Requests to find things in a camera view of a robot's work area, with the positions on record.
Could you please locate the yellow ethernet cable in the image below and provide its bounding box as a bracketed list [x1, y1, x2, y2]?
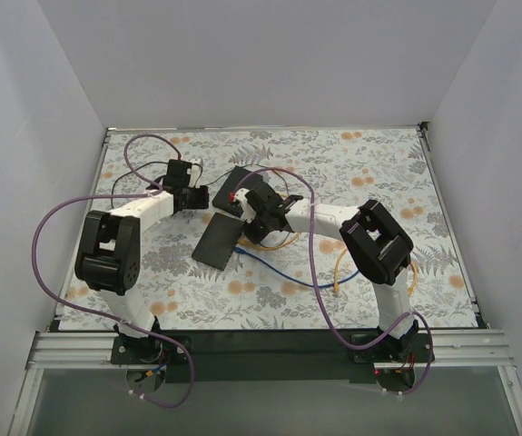
[240, 229, 307, 252]
[331, 246, 420, 298]

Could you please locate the blue ethernet cable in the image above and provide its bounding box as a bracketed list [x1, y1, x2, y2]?
[234, 244, 362, 290]

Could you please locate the black network switch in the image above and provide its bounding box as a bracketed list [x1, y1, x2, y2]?
[192, 213, 244, 271]
[212, 166, 263, 218]

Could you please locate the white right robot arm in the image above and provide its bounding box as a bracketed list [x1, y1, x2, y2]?
[234, 189, 419, 350]

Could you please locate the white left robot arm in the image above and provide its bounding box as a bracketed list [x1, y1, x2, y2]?
[74, 186, 209, 363]

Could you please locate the floral patterned table mat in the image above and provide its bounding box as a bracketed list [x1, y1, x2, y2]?
[54, 127, 479, 332]

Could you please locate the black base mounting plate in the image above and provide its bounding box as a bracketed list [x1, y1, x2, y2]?
[110, 328, 436, 386]

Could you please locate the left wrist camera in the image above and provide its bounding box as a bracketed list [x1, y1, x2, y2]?
[163, 159, 203, 188]

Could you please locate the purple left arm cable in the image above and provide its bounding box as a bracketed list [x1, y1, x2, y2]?
[30, 133, 198, 410]

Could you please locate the aluminium frame rail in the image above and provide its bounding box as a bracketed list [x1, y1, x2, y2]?
[26, 330, 515, 369]

